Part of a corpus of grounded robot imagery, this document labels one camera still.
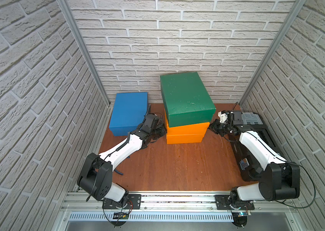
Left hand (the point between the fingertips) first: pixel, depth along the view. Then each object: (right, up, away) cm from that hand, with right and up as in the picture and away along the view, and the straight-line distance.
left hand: (170, 127), depth 84 cm
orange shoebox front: (+13, -1, -2) cm, 14 cm away
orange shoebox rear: (+10, -8, +10) cm, 17 cm away
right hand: (+23, +1, +1) cm, 23 cm away
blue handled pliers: (-31, -27, -1) cm, 41 cm away
